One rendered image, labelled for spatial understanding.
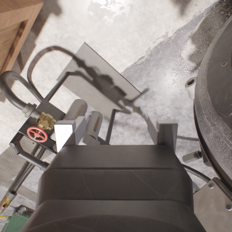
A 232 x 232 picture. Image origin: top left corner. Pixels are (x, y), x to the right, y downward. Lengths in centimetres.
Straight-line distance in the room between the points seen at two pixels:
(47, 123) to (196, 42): 75
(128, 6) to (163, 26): 18
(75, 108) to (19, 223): 258
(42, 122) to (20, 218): 259
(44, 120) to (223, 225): 57
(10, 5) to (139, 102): 76
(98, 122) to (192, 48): 57
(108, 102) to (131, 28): 45
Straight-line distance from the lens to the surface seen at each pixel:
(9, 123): 157
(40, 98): 119
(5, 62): 105
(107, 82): 98
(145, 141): 127
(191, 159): 49
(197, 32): 92
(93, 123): 75
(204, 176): 108
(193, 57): 95
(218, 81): 39
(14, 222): 312
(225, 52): 46
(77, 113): 72
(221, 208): 30
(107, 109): 109
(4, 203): 126
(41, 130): 60
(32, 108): 64
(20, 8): 77
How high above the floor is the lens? 86
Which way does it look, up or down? 50 degrees down
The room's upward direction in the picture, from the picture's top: 169 degrees counter-clockwise
